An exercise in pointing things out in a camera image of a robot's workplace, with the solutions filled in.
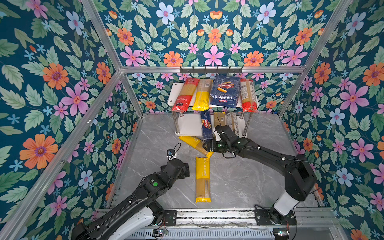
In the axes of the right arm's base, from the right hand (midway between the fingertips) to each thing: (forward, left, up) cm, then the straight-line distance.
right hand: (207, 144), depth 85 cm
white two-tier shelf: (+43, -5, -13) cm, 45 cm away
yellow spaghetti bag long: (+25, -9, -5) cm, 27 cm away
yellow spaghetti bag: (+11, +3, +23) cm, 25 cm away
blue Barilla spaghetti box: (+19, 0, -4) cm, 19 cm away
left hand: (-12, +12, +1) cm, 17 cm away
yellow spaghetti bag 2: (-18, +3, -13) cm, 22 cm away
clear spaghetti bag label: (+21, -17, -4) cm, 28 cm away
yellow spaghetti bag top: (+9, +7, -12) cm, 16 cm away
